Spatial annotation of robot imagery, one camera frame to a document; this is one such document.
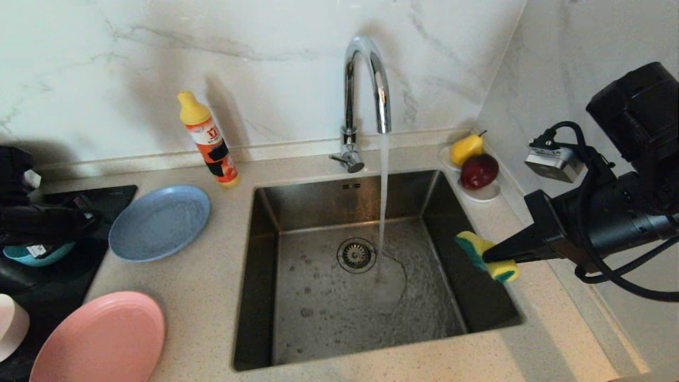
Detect teal bowl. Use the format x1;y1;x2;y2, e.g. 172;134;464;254
3;241;78;267

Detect yellow sponge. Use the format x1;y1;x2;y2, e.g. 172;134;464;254
455;231;520;283

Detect blue plate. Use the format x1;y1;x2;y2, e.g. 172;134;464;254
109;185;211;262

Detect small light pink plate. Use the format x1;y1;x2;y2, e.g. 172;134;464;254
0;293;30;363

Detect large pink plate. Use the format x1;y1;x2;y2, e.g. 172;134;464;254
29;291;165;382

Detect orange yellow dish soap bottle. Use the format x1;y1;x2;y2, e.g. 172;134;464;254
178;90;239;188

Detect chrome gooseneck faucet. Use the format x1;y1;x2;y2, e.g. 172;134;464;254
329;35;392;174

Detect stainless steel sink basin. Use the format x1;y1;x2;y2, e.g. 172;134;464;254
231;170;526;372

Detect black induction cooktop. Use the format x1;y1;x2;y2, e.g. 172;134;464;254
0;185;137;382

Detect small white fruit dish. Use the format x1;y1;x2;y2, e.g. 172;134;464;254
439;146;502;203

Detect dark red apple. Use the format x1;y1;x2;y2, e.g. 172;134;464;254
460;153;500;190

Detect yellow pear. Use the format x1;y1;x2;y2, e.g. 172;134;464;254
451;130;488;167

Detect round metal drain strainer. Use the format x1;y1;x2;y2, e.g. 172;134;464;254
337;238;377;274

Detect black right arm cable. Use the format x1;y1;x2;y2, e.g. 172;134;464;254
529;121;679;303

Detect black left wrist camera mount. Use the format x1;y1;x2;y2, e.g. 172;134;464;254
0;146;35;206

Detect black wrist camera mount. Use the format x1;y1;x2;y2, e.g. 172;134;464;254
586;62;679;178
0;146;35;206

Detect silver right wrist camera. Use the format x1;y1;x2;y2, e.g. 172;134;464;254
524;146;585;184

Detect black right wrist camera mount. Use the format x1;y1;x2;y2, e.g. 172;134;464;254
586;62;679;178

